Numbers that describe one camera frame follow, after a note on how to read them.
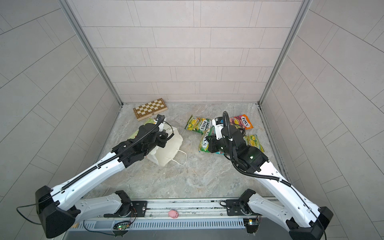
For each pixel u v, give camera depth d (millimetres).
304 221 368
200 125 998
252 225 681
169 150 862
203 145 688
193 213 708
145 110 1084
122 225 642
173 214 691
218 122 584
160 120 604
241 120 1051
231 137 469
